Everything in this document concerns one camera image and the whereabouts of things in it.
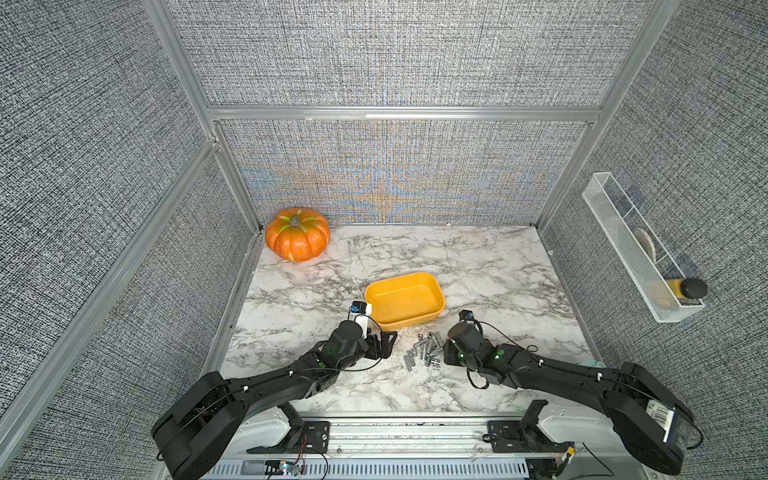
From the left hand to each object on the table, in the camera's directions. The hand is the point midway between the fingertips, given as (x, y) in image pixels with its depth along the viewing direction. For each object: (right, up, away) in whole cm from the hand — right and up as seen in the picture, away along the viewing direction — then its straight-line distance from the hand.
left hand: (390, 331), depth 83 cm
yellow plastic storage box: (+5, +6, +17) cm, 19 cm away
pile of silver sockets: (+10, -6, +4) cm, 12 cm away
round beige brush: (+60, +24, -12) cm, 66 cm away
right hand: (+15, -4, +4) cm, 16 cm away
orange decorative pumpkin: (-31, +28, +19) cm, 46 cm away
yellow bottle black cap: (+60, +14, -22) cm, 66 cm away
